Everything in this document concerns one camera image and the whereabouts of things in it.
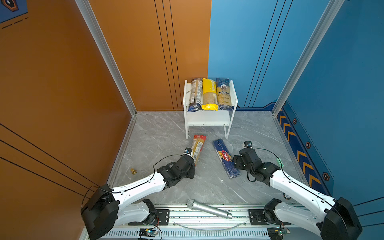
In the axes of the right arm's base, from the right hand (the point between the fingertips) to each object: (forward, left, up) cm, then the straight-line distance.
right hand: (237, 159), depth 84 cm
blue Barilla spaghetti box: (-2, +3, -7) cm, 8 cm away
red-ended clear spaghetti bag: (+10, +22, +2) cm, 24 cm away
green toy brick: (+2, -28, -9) cm, 30 cm away
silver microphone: (-22, +25, -5) cm, 34 cm away
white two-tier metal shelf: (+23, +16, +10) cm, 30 cm away
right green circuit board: (-34, -15, -10) cm, 38 cm away
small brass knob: (-4, +60, -7) cm, 61 cm away
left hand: (-3, +25, -1) cm, 25 cm away
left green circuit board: (-33, +48, -10) cm, 59 cm away
